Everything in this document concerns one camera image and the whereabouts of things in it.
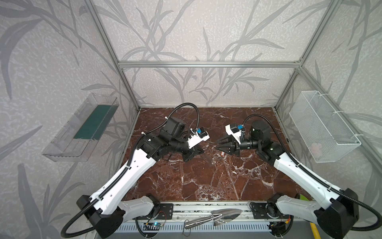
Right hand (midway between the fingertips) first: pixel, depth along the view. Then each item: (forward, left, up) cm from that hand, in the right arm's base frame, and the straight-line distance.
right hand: (217, 140), depth 66 cm
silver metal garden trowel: (-26, -1, -28) cm, 38 cm away
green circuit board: (-30, +32, -31) cm, 54 cm away
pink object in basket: (0, -49, -9) cm, 50 cm away
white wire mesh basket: (+1, -47, +3) cm, 47 cm away
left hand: (-3, +6, 0) cm, 7 cm away
